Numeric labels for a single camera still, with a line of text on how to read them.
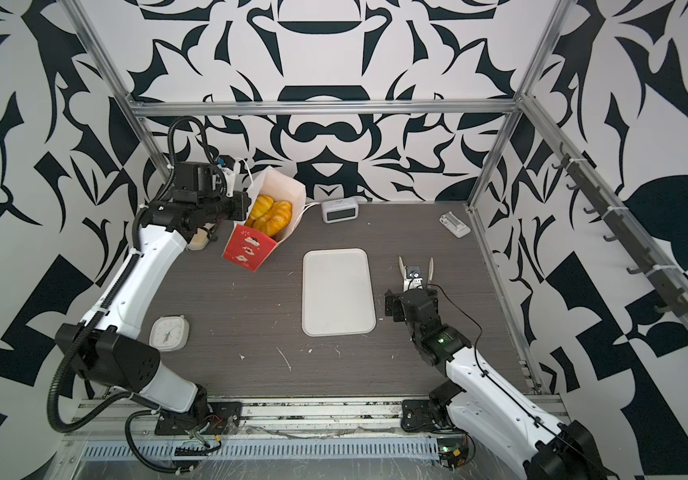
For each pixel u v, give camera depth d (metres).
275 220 0.88
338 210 1.11
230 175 0.69
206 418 0.69
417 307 0.60
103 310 0.43
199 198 0.57
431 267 1.01
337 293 0.96
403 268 1.01
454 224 1.12
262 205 0.91
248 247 0.83
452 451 0.71
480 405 0.50
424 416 0.74
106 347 0.41
